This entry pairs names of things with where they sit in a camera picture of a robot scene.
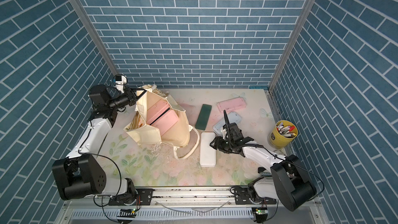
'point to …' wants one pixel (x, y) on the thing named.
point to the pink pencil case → (231, 105)
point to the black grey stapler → (260, 170)
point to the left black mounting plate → (142, 196)
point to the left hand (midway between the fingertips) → (150, 90)
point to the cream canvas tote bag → (138, 131)
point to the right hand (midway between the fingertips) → (214, 145)
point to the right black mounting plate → (243, 196)
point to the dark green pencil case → (203, 117)
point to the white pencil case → (207, 153)
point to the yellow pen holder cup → (283, 133)
